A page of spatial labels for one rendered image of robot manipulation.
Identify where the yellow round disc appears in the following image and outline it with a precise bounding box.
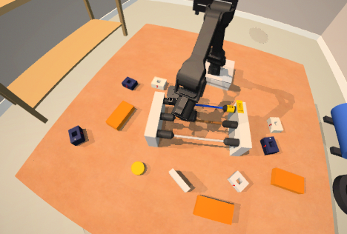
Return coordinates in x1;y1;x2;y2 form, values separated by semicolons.
131;161;145;176

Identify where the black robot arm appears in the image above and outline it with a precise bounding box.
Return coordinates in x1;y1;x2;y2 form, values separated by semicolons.
167;1;235;121

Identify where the orange rectangular block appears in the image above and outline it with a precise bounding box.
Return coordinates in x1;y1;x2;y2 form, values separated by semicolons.
193;195;234;225
271;168;305;194
106;101;135;131

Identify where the cream rectangular bar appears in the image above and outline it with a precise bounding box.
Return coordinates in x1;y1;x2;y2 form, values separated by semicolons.
169;168;190;193

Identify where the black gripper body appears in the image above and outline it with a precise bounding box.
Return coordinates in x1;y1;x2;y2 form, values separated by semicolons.
188;110;197;122

